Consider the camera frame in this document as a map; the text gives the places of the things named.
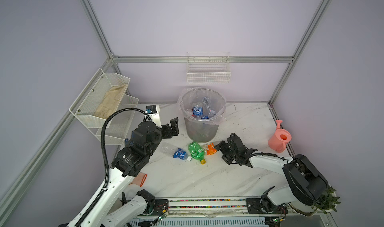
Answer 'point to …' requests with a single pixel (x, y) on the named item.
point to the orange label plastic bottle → (209, 149)
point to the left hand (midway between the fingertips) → (167, 120)
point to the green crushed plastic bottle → (197, 152)
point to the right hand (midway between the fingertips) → (215, 151)
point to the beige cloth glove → (110, 101)
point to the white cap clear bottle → (205, 101)
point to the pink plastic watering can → (278, 140)
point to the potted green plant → (325, 204)
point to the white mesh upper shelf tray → (100, 98)
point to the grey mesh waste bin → (200, 131)
